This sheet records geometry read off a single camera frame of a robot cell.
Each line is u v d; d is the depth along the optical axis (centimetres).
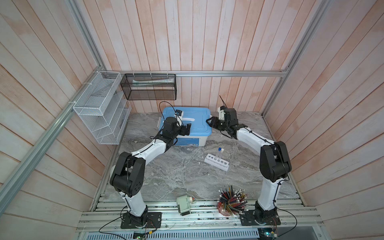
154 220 73
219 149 82
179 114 78
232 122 76
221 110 87
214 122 84
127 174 48
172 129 71
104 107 67
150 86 104
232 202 67
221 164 90
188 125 82
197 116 97
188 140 95
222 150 82
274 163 51
